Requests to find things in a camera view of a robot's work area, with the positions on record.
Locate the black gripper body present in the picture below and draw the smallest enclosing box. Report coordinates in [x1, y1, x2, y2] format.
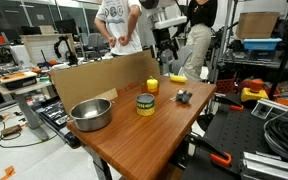
[151, 27, 174, 51]

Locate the grey office chair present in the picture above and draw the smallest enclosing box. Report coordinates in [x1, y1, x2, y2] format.
[159, 44, 194, 76]

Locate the yellow toy bell pepper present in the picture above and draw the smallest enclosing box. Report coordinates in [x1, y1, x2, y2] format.
[146, 75, 159, 92]

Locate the person in black top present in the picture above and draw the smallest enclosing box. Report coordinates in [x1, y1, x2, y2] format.
[183, 0, 219, 83]

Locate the person in white t-shirt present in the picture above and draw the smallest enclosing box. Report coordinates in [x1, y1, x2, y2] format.
[93, 0, 144, 57]

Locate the grey black small toy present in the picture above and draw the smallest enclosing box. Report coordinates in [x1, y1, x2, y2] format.
[170, 89, 194, 105]

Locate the green yellow tin can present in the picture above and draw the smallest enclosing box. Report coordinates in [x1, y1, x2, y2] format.
[135, 93, 156, 117]

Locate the red plastic basket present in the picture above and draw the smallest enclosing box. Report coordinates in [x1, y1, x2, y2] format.
[215, 77, 236, 95]

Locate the large brown cardboard sheet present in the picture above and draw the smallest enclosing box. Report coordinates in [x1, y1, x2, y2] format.
[49, 49, 161, 115]

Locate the black metal shelf rack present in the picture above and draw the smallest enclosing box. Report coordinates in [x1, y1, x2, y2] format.
[213, 0, 288, 84]

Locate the brown cardboard box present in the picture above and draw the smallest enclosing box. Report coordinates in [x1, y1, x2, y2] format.
[235, 11, 281, 40]

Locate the blue plastic bin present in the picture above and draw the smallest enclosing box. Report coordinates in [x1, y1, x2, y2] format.
[242, 37, 283, 52]

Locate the yellow emergency stop button box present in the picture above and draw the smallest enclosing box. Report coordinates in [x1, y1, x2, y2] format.
[240, 78, 270, 103]

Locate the stainless steel pot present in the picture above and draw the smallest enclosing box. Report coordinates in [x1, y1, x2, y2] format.
[68, 97, 116, 132]

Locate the black computer monitor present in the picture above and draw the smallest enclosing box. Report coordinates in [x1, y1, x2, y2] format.
[53, 18, 79, 36]

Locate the black tripod pole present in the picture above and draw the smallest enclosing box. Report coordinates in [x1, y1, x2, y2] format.
[268, 0, 288, 101]

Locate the beige upright board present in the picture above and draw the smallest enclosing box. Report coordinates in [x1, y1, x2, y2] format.
[19, 33, 77, 67]

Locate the black keyboard device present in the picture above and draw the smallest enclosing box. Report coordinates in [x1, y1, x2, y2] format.
[31, 95, 82, 150]

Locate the grey metal table leg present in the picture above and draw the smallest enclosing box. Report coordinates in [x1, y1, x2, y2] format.
[82, 145, 114, 180]

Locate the grey height adjustable desk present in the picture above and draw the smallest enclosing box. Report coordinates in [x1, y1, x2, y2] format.
[0, 79, 54, 142]

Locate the silver aluminium extrusion block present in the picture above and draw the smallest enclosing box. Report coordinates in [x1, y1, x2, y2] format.
[239, 151, 288, 180]

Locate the black tray with orange sheet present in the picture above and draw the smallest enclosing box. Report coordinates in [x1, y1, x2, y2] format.
[0, 70, 39, 90]

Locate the orange tape piece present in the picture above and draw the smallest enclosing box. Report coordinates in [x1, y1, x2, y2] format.
[0, 165, 17, 180]

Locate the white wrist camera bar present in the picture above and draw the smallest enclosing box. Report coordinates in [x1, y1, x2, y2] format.
[153, 15, 188, 31]

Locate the black clamp with orange handle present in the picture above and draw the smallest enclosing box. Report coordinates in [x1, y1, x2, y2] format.
[185, 132, 233, 168]
[213, 93, 245, 112]

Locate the silver aluminium extrusion rail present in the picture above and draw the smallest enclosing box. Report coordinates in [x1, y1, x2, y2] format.
[251, 97, 288, 120]

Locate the black coiled cable bundle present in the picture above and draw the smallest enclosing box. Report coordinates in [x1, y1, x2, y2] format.
[263, 99, 288, 164]

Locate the power brick with black cable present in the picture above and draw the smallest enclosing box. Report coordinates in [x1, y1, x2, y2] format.
[0, 123, 59, 149]

